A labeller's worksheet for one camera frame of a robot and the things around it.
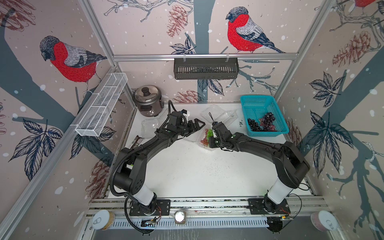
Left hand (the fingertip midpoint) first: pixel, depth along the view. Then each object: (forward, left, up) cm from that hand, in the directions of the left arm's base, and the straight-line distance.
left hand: (203, 124), depth 84 cm
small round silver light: (-44, +11, -8) cm, 46 cm away
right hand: (-3, -4, -12) cm, 13 cm away
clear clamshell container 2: (+12, +39, -20) cm, 46 cm away
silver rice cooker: (+22, +37, -2) cm, 43 cm away
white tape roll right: (-44, -54, -14) cm, 71 cm away
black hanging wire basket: (+45, -8, +8) cm, 46 cm away
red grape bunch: (-1, -2, -18) cm, 18 cm away
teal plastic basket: (+30, -43, -18) cm, 56 cm away
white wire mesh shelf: (-6, +56, +12) cm, 57 cm away
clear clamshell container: (+27, -11, -22) cm, 36 cm away
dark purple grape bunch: (+11, -45, -13) cm, 48 cm away
